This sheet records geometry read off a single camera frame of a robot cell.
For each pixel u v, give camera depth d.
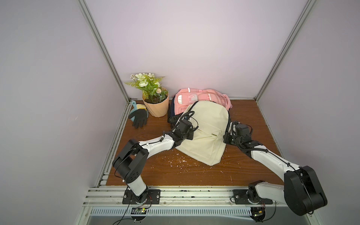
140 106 1.12
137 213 0.72
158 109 1.01
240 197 0.73
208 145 0.88
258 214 0.71
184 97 1.14
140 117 1.07
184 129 0.69
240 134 0.68
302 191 0.40
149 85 0.91
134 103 1.16
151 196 0.73
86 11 0.72
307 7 0.71
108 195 0.76
